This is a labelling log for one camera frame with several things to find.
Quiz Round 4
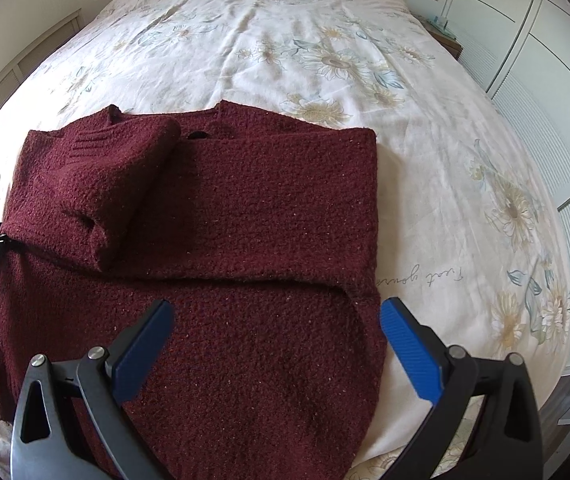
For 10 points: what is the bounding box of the dark red knitted sweater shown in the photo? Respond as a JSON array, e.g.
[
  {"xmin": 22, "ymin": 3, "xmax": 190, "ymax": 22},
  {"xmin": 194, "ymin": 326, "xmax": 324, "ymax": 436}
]
[{"xmin": 0, "ymin": 101, "xmax": 387, "ymax": 479}]

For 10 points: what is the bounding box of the white floral bed sheet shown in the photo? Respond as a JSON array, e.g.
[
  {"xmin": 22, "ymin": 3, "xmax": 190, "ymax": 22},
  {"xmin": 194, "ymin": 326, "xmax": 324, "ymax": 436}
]
[{"xmin": 0, "ymin": 0, "xmax": 570, "ymax": 480}]

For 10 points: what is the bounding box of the wooden nightstand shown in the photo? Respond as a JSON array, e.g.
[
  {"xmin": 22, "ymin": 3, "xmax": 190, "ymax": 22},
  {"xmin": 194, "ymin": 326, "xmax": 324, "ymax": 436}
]
[{"xmin": 416, "ymin": 15, "xmax": 463, "ymax": 60}]

